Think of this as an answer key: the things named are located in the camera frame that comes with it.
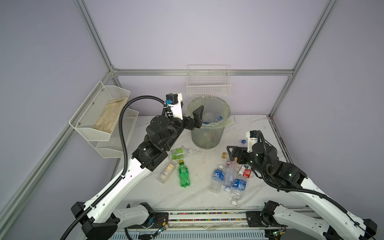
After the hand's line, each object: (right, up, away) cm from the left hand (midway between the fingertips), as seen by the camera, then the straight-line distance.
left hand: (192, 105), depth 58 cm
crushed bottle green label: (-9, -25, +35) cm, 44 cm away
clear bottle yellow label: (-15, -34, +27) cm, 46 cm away
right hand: (+18, -18, +10) cm, 28 cm away
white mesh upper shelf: (-52, -3, +20) cm, 56 cm away
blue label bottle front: (+25, -40, +21) cm, 52 cm away
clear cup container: (+9, -2, +38) cm, 39 cm away
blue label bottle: (+14, -41, +28) cm, 52 cm away
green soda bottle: (-6, -37, +28) cm, 46 cm away
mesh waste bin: (+9, -15, +35) cm, 39 cm away
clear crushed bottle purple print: (+21, -37, +28) cm, 51 cm away
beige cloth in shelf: (-45, -5, +19) cm, 49 cm away
